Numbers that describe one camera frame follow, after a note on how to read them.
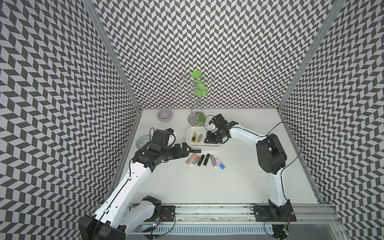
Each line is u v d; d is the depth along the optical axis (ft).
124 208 1.29
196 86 2.92
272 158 1.76
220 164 2.92
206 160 2.99
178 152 2.13
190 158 2.98
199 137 3.27
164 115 3.64
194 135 3.33
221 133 2.40
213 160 2.98
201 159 2.99
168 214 2.36
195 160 2.91
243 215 2.46
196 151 3.07
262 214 2.41
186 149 2.18
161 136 1.82
